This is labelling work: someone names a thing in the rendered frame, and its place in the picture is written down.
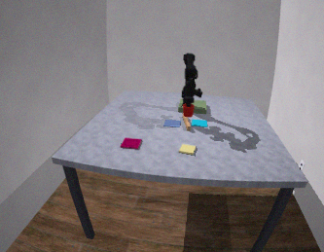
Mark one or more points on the red cup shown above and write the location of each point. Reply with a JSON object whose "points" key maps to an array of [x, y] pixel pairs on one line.
{"points": [[188, 111]]}

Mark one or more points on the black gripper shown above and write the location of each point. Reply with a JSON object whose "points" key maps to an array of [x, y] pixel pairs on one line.
{"points": [[187, 99]]}

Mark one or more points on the pale yellow square pad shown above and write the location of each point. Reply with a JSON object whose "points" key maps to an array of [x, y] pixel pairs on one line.
{"points": [[187, 149]]}

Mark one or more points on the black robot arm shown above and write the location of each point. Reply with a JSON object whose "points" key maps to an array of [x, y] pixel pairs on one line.
{"points": [[190, 72]]}

